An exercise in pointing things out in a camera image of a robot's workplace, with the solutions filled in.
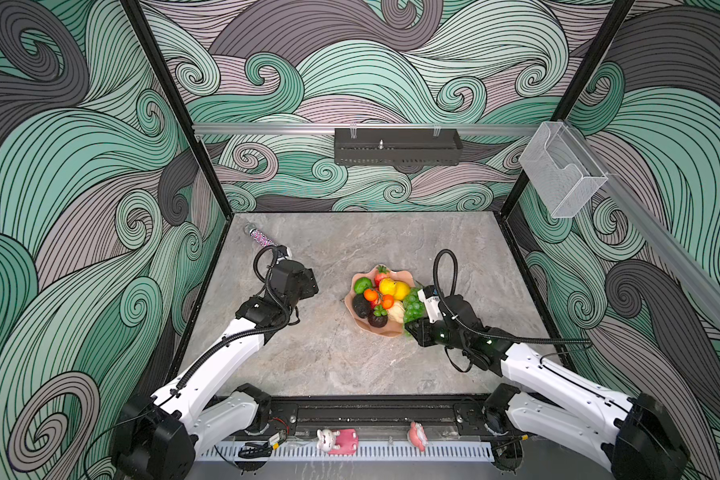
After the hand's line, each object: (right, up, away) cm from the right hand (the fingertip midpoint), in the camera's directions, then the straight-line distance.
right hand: (407, 326), depth 80 cm
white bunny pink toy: (-17, -25, -10) cm, 32 cm away
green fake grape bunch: (+2, +5, +2) cm, 6 cm away
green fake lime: (-12, +10, +10) cm, 19 cm away
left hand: (-29, +15, +1) cm, 32 cm away
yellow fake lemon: (-1, +8, +10) cm, 13 cm away
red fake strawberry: (-6, +13, +12) cm, 19 cm away
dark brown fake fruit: (-7, +1, +4) cm, 9 cm away
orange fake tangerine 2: (-10, +7, +5) cm, 13 cm away
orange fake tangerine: (-5, +6, +6) cm, 9 cm away
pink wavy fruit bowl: (-3, -3, +6) cm, 8 cm away
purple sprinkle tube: (-47, +23, +27) cm, 59 cm away
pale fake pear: (-2, +2, +6) cm, 7 cm away
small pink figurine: (0, -21, -13) cm, 25 cm away
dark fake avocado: (-12, +4, +6) cm, 14 cm away
